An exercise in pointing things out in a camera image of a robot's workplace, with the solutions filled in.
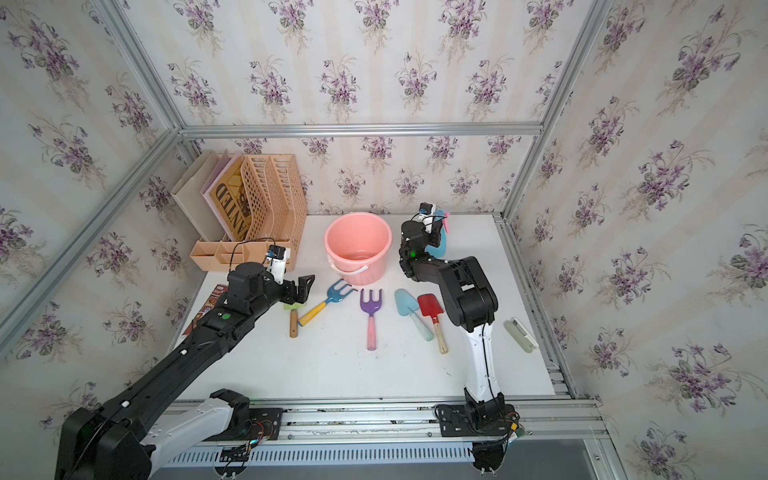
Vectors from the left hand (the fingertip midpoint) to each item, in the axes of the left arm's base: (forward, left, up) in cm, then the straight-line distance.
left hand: (302, 274), depth 80 cm
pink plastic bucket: (+25, -13, -18) cm, 34 cm away
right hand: (+24, -42, -2) cm, 48 cm away
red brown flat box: (+3, +32, -19) cm, 37 cm away
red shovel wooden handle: (-1, -37, -17) cm, 41 cm away
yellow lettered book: (+28, +28, +2) cm, 40 cm away
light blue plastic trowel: (+1, -30, -19) cm, 35 cm away
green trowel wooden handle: (-5, +5, -18) cm, 19 cm away
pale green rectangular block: (-10, -62, -15) cm, 65 cm away
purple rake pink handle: (-1, -18, -17) cm, 25 cm away
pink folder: (+37, +30, +10) cm, 49 cm away
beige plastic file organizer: (+36, +19, -13) cm, 42 cm away
